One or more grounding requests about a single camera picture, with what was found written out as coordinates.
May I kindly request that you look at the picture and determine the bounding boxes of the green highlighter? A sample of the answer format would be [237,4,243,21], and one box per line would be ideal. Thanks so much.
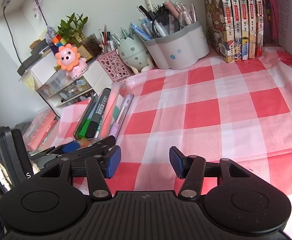
[73,95,98,140]

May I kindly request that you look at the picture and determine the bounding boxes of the row of books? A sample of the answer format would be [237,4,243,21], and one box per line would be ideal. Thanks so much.
[204,0,264,63]

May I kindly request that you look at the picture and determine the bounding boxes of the clear plastic organizer box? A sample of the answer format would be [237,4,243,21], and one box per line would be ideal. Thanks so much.
[73,80,134,141]

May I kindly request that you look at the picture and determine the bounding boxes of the egg shaped pen holder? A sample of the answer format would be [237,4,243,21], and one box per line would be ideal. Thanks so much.
[117,34,154,75]

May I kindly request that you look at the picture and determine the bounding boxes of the green white glue stick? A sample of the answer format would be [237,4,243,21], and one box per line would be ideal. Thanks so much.
[111,94,123,125]

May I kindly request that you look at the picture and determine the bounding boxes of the black marker pen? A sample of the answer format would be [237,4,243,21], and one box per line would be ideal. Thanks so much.
[85,88,111,139]

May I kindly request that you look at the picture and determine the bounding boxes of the rubiks cube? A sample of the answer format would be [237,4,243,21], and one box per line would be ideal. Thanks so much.
[51,34,66,55]

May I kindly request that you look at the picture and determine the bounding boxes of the black cable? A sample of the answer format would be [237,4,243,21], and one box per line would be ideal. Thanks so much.
[2,6,23,66]

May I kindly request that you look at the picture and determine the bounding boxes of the black box on organizer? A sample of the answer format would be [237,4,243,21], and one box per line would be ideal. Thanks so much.
[17,40,51,76]

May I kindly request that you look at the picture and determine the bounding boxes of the white drawer organizer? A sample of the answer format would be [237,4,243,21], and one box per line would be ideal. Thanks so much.
[29,53,113,113]

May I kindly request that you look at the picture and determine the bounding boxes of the magnifying glass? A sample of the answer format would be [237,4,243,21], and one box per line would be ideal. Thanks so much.
[152,13,181,38]

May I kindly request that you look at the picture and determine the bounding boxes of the bamboo plant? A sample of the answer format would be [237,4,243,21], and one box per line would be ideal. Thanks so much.
[57,13,88,46]

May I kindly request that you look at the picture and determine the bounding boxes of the red white checkered tablecloth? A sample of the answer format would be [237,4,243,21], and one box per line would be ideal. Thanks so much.
[50,45,292,197]

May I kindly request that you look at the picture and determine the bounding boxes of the purple pen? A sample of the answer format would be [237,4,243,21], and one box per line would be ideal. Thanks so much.
[109,94,132,138]

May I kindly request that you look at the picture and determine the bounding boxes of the pink lion toy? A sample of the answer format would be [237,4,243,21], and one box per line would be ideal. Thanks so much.
[55,43,89,80]

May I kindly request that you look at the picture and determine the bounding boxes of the pink highlighter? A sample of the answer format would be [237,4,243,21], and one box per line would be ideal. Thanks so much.
[98,82,121,139]

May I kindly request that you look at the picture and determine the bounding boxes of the pink perforated pen holder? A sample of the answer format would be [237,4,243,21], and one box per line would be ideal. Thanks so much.
[97,49,133,82]

